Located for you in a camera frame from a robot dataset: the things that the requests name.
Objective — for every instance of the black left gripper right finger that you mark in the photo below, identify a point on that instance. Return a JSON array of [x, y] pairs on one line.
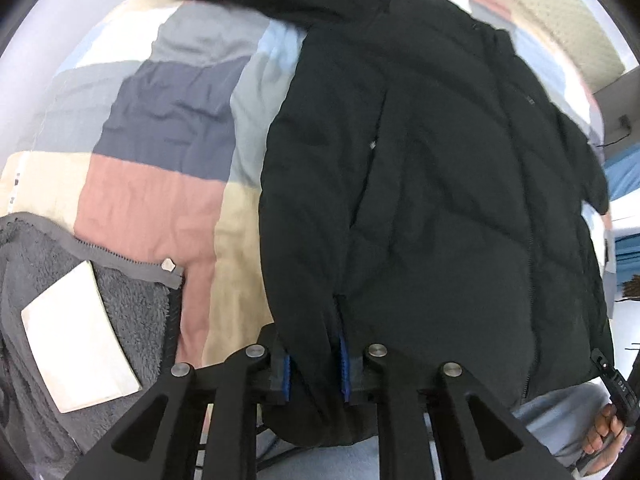
[[446, 425]]

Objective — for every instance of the black puffer jacket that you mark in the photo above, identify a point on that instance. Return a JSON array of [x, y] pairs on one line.
[[421, 190]]

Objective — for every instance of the person's right hand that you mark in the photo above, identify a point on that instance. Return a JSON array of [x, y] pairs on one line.
[[602, 434]]

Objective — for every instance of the white label patch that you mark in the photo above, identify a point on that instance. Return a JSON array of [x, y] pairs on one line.
[[74, 346]]

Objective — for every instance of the grey fleece jacket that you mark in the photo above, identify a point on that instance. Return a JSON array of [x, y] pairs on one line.
[[142, 301]]

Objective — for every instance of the blue cloth on shelf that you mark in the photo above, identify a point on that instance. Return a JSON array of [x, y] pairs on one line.
[[623, 172]]

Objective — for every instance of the plaid patchwork quilt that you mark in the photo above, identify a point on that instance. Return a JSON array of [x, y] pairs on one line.
[[151, 144]]

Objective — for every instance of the grey bedside cabinet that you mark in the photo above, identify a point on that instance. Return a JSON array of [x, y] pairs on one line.
[[621, 97]]

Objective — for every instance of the cream quilted headboard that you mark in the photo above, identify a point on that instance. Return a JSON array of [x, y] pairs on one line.
[[585, 33]]

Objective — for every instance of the black charger with cable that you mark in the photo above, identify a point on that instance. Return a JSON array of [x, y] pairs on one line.
[[614, 134]]

